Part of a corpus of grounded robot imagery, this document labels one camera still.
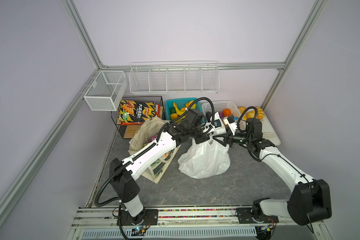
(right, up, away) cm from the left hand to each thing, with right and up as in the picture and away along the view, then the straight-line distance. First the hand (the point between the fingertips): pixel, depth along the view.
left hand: (208, 132), depth 74 cm
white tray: (+46, -2, +29) cm, 55 cm away
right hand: (+4, -2, +3) cm, 5 cm away
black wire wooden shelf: (-55, +1, +34) cm, 65 cm away
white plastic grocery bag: (-1, -15, +3) cm, 15 cm away
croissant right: (+47, +13, +42) cm, 64 cm away
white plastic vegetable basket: (+15, +18, +42) cm, 48 cm away
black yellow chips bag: (-43, +12, +19) cm, 49 cm away
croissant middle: (+39, +12, +40) cm, 57 cm away
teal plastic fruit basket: (-14, +21, +45) cm, 52 cm away
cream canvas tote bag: (-34, 0, +9) cm, 35 cm away
